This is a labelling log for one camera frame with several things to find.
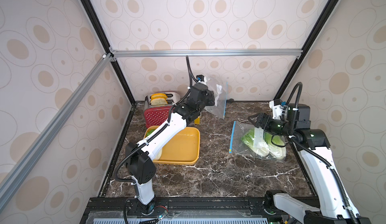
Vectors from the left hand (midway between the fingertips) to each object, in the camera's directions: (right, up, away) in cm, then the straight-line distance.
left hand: (217, 91), depth 75 cm
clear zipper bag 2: (+4, +4, +15) cm, 16 cm away
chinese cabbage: (-32, -35, +13) cm, 49 cm away
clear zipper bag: (+25, -28, +13) cm, 40 cm away
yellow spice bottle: (-9, -16, +28) cm, 33 cm away
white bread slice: (-35, -3, +20) cm, 40 cm away
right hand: (+18, -14, -5) cm, 24 cm away
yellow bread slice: (-34, 0, +20) cm, 40 cm away
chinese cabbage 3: (+21, -27, +17) cm, 38 cm away
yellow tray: (-18, -33, +19) cm, 42 cm away
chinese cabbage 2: (+36, -33, +10) cm, 50 cm away
